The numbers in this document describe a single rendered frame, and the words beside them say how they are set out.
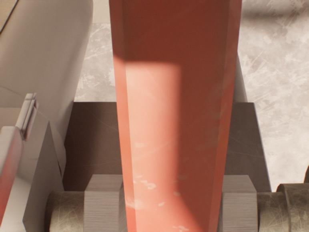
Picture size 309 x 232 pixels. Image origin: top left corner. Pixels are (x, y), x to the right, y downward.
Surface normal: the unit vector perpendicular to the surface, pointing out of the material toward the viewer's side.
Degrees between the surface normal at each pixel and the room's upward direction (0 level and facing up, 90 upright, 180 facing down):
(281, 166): 0
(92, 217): 60
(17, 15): 90
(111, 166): 90
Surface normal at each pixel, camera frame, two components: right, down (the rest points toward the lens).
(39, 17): 0.46, -0.67
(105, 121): -0.01, -0.76
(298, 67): -0.03, 0.65
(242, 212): -0.03, -0.33
